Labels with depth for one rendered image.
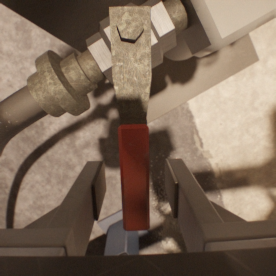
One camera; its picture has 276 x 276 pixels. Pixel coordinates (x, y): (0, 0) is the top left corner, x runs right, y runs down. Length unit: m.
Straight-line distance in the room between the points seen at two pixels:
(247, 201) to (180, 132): 0.36
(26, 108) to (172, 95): 0.49
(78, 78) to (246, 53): 0.58
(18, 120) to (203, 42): 0.16
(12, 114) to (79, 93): 0.06
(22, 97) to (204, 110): 0.55
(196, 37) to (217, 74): 0.47
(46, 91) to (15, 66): 0.54
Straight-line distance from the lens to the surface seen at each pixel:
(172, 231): 0.80
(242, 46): 0.69
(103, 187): 0.16
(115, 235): 0.70
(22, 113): 0.18
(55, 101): 0.17
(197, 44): 0.19
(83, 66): 0.17
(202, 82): 0.63
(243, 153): 0.74
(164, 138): 0.64
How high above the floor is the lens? 0.61
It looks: 75 degrees down
